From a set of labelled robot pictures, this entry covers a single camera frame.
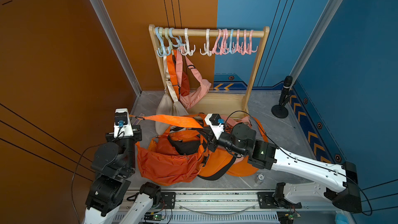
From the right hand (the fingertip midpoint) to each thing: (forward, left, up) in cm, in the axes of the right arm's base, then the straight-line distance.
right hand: (199, 127), depth 61 cm
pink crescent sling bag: (+21, -17, -28) cm, 39 cm away
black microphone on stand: (+34, -54, -32) cm, 71 cm away
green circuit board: (-26, +22, -35) cm, 49 cm away
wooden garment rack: (+40, -16, -34) cm, 55 cm away
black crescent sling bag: (+3, +8, -25) cm, 27 cm away
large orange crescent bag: (-4, -7, -26) cm, 27 cm away
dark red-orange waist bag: (-13, +16, -21) cm, 29 cm away
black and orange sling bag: (-6, -8, -24) cm, 27 cm away
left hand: (0, +26, +9) cm, 28 cm away
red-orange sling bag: (-6, +18, -14) cm, 24 cm away
